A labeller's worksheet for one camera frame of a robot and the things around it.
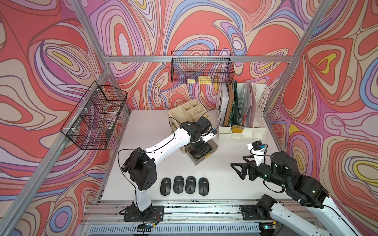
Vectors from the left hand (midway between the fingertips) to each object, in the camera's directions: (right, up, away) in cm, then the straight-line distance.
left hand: (204, 147), depth 83 cm
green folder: (+21, +16, +12) cm, 29 cm away
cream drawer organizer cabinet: (-9, +20, 0) cm, 22 cm away
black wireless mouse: (-22, -22, -2) cm, 31 cm away
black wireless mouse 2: (-14, -21, -2) cm, 25 cm away
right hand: (+14, -5, -18) cm, 24 cm away
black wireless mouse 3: (-8, -21, -1) cm, 22 cm away
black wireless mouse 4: (0, -21, -2) cm, 22 cm away
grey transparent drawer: (+8, -2, +10) cm, 13 cm away
